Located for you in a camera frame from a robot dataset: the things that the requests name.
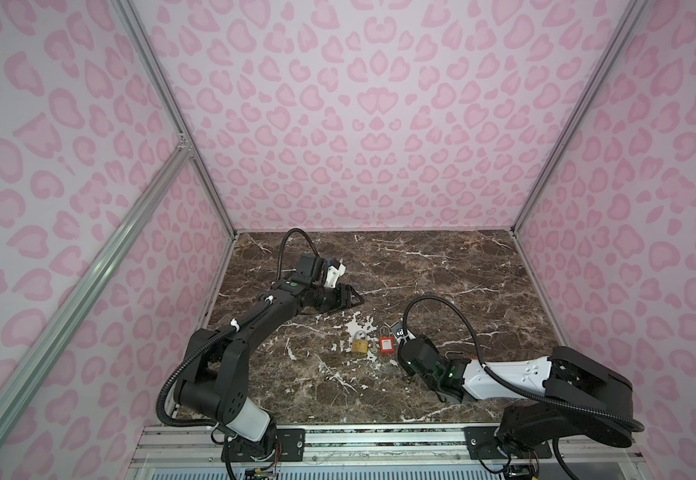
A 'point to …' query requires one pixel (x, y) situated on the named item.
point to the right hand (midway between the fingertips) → (406, 340)
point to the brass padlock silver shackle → (360, 346)
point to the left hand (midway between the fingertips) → (360, 298)
